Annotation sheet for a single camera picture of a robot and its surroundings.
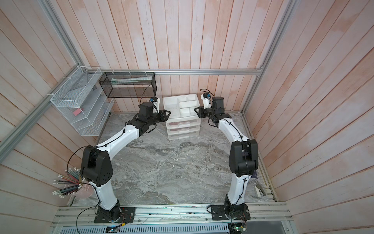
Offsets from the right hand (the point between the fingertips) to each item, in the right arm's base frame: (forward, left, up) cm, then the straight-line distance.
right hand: (195, 108), depth 93 cm
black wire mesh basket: (+20, +48, +4) cm, 53 cm away
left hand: (-7, +16, +1) cm, 18 cm away
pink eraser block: (-11, +69, +7) cm, 70 cm away
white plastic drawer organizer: (-9, +7, -4) cm, 12 cm away
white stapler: (-44, -36, -22) cm, 61 cm away
